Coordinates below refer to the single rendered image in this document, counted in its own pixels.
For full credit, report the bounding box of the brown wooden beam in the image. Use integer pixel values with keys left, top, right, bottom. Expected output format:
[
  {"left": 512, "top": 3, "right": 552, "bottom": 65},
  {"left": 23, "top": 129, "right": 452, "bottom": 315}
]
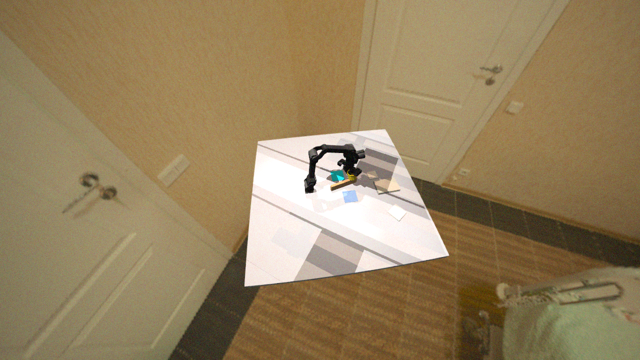
[{"left": 330, "top": 177, "right": 357, "bottom": 191}]

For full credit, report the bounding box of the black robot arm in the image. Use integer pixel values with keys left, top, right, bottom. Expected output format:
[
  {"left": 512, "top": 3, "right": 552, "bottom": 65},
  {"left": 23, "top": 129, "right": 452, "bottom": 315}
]
[{"left": 304, "top": 143, "right": 365, "bottom": 194}]

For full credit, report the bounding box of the beige flat slab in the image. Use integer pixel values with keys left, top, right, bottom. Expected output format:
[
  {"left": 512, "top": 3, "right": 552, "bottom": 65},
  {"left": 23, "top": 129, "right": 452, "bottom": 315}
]
[{"left": 373, "top": 177, "right": 401, "bottom": 195}]

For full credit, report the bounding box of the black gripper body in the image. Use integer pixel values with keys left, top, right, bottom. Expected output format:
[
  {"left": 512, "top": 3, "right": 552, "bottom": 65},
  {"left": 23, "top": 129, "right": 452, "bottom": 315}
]
[{"left": 337, "top": 159, "right": 362, "bottom": 177}]

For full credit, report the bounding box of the olive yellow cup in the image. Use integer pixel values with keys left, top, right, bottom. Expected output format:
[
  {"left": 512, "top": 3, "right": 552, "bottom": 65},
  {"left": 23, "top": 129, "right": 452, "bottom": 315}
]
[{"left": 347, "top": 169, "right": 357, "bottom": 181}]

